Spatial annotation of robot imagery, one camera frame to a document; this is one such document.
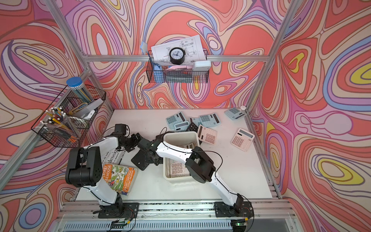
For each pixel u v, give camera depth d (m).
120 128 0.78
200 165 0.57
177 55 0.78
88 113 0.72
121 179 0.80
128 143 0.83
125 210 0.73
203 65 0.72
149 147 0.66
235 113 1.15
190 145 0.94
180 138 0.88
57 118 0.58
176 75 0.80
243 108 1.23
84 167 0.48
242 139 0.99
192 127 1.01
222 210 0.73
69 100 0.76
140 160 0.92
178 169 0.86
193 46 0.82
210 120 1.11
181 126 1.05
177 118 1.11
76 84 0.69
